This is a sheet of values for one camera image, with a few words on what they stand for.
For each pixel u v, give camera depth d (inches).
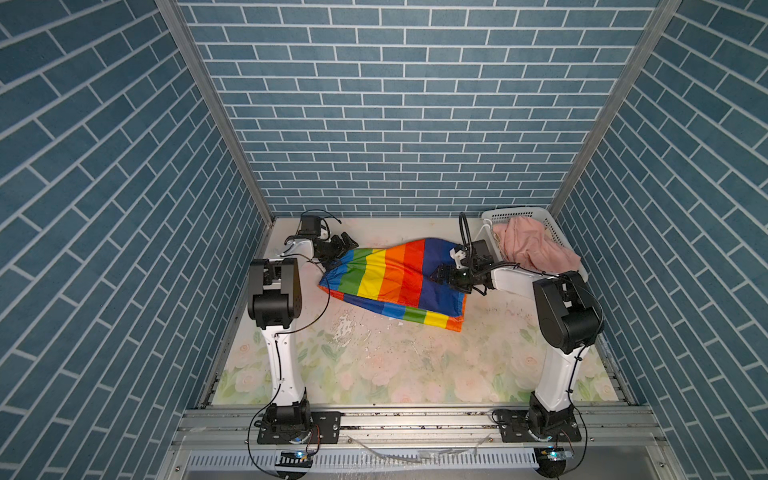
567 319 20.6
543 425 25.8
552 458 28.1
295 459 28.4
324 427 29.2
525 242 39.9
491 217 43.8
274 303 22.8
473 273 30.9
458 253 36.9
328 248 37.1
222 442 29.5
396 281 39.2
